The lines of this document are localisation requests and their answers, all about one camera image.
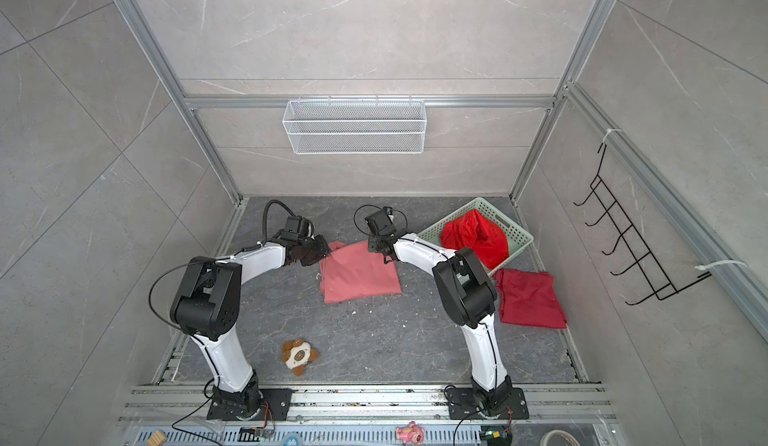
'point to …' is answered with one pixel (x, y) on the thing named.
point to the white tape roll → (558, 433)
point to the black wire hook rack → (631, 241)
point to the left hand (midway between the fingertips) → (331, 242)
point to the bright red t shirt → (473, 230)
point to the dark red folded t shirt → (529, 298)
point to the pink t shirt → (353, 271)
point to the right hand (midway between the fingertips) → (378, 238)
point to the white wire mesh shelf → (363, 125)
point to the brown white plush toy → (296, 354)
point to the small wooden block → (157, 439)
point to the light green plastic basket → (517, 238)
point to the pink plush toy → (411, 433)
